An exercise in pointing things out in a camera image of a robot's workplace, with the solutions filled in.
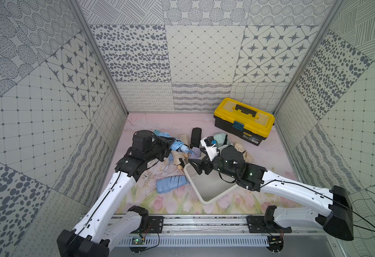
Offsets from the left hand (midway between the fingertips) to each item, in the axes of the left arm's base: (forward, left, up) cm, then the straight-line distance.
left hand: (175, 136), depth 72 cm
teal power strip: (+3, +7, -2) cm, 8 cm away
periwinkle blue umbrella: (-13, +7, -26) cm, 30 cm away
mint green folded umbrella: (+16, -24, -22) cm, 37 cm away
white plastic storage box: (-11, -19, -31) cm, 38 cm away
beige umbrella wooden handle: (+3, +2, -22) cm, 23 cm away
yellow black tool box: (+20, -42, -12) cm, 48 cm away
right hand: (-7, -10, -5) cm, 13 cm away
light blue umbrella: (-5, -1, 0) cm, 5 cm away
